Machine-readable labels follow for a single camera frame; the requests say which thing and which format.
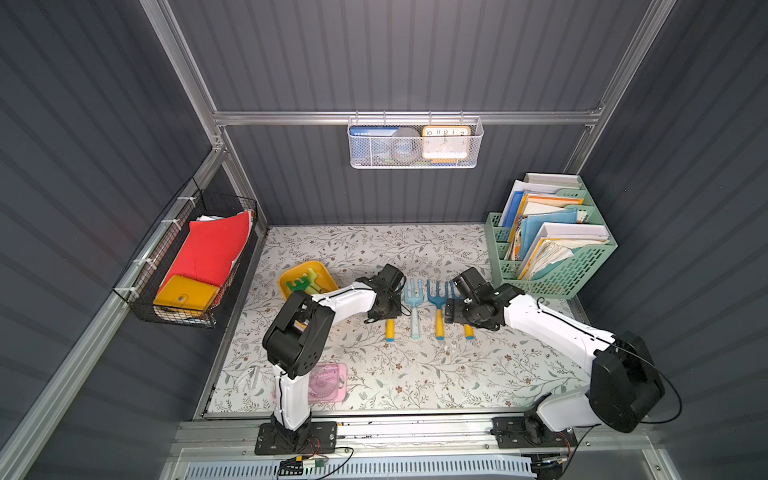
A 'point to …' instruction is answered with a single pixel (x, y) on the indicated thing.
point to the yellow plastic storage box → (324, 280)
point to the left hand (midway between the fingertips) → (392, 310)
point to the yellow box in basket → (187, 293)
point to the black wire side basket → (142, 279)
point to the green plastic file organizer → (566, 279)
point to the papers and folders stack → (544, 226)
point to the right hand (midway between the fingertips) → (465, 313)
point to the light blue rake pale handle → (415, 300)
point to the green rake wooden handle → (306, 283)
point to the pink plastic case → (328, 382)
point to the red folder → (210, 248)
